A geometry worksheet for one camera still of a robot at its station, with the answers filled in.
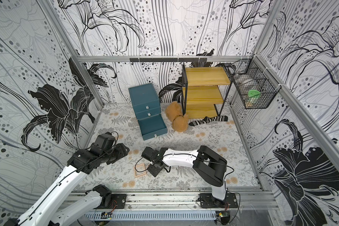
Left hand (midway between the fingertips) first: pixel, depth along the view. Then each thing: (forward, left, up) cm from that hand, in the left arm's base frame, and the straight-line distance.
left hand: (128, 154), depth 74 cm
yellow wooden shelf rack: (+54, -46, +2) cm, 71 cm away
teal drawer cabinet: (+33, -5, +2) cm, 33 cm away
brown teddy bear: (+36, -23, -5) cm, 43 cm away
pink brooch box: (-3, -4, -16) cm, 17 cm away
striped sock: (+36, -49, -13) cm, 62 cm away
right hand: (0, -14, -16) cm, 22 cm away
